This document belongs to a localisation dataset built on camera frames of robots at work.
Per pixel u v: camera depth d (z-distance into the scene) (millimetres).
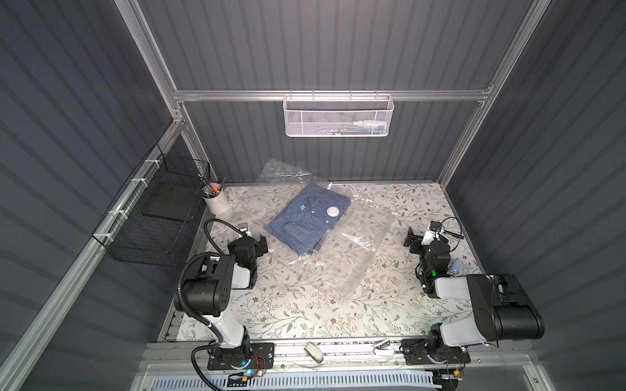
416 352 737
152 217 738
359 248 980
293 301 846
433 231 766
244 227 843
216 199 1020
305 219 1020
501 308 449
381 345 740
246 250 741
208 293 475
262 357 722
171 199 758
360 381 771
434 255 696
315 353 724
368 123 912
